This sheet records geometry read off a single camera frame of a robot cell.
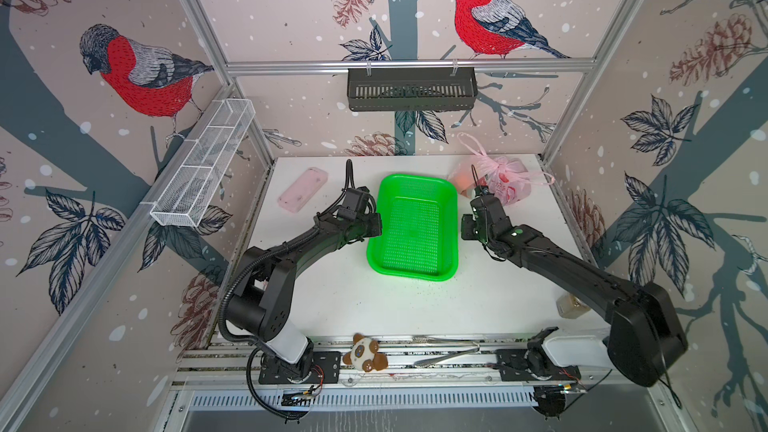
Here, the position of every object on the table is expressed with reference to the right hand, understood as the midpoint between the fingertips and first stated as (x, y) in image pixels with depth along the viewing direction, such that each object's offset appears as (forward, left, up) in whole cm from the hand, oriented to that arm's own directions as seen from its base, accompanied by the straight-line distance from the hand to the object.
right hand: (465, 222), depth 86 cm
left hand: (0, +25, -2) cm, 26 cm away
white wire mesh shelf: (+3, +73, +20) cm, 75 cm away
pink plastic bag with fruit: (+18, -16, -1) cm, 24 cm away
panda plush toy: (-34, +27, -10) cm, 45 cm away
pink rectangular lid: (+21, +58, -11) cm, 63 cm away
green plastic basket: (+1, +13, -12) cm, 18 cm away
